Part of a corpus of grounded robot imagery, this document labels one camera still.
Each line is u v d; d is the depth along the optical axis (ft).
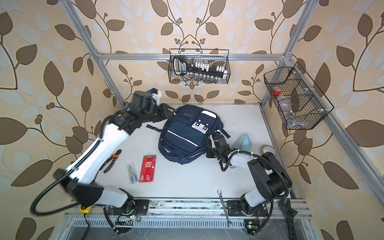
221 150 2.36
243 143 2.99
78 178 1.31
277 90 2.64
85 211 2.39
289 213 2.37
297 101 2.60
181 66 2.82
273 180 1.48
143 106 1.74
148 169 3.03
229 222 2.34
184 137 3.04
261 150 3.04
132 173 2.84
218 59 2.99
